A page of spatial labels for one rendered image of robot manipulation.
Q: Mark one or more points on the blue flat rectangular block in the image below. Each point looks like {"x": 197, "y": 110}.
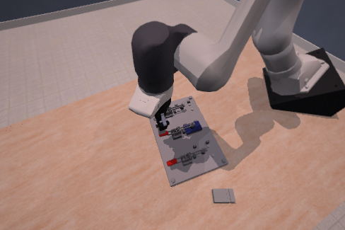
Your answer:
{"x": 197, "y": 128}

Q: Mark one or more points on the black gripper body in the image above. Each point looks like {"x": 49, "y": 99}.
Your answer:
{"x": 163, "y": 108}

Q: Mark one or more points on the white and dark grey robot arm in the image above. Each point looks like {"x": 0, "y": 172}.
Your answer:
{"x": 159, "y": 51}

